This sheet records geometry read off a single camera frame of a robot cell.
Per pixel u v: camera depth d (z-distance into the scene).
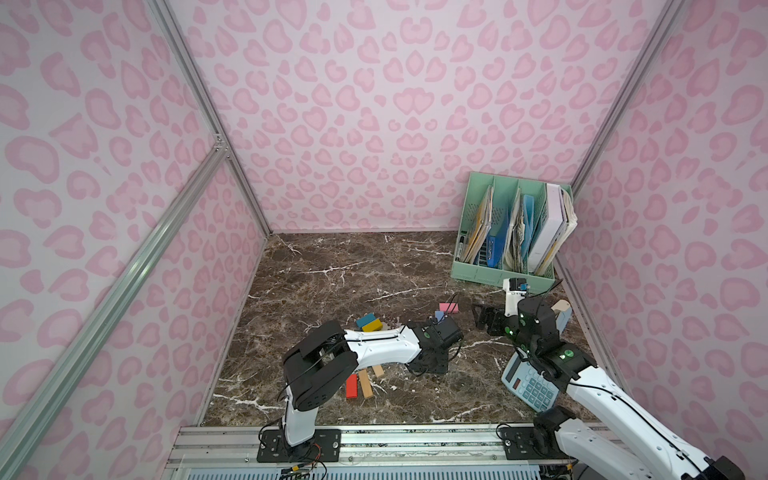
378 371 0.84
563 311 0.93
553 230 0.90
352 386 0.82
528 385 0.80
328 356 0.52
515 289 0.68
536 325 0.57
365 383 0.82
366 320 0.95
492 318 0.69
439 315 0.98
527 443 0.73
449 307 1.00
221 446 0.75
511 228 0.90
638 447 0.44
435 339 0.67
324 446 0.73
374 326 0.93
